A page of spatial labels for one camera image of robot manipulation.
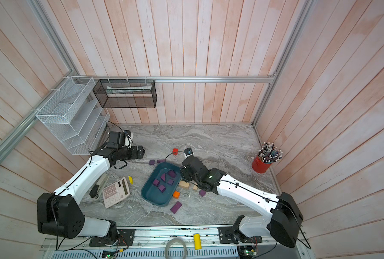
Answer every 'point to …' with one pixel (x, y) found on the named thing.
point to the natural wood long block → (194, 187)
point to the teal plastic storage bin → (162, 183)
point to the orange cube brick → (176, 194)
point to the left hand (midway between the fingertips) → (137, 153)
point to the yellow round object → (131, 180)
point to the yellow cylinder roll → (197, 240)
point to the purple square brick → (170, 181)
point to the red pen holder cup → (259, 166)
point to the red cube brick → (175, 151)
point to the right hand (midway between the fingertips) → (187, 166)
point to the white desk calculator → (115, 192)
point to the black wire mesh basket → (126, 93)
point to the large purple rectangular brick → (176, 207)
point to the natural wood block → (183, 184)
